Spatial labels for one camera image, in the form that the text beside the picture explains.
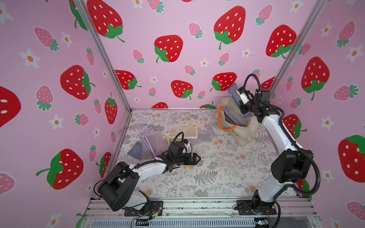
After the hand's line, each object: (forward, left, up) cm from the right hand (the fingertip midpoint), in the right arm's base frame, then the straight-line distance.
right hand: (239, 100), depth 85 cm
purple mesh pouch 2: (-19, +55, -26) cm, 63 cm away
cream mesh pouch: (-2, +30, -32) cm, 44 cm away
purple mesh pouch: (-7, +19, -30) cm, 36 cm away
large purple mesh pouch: (+4, -1, -17) cm, 18 cm away
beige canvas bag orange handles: (-12, -5, -18) cm, 23 cm away
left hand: (-29, +24, -23) cm, 45 cm away
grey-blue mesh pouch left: (-23, +67, -30) cm, 77 cm away
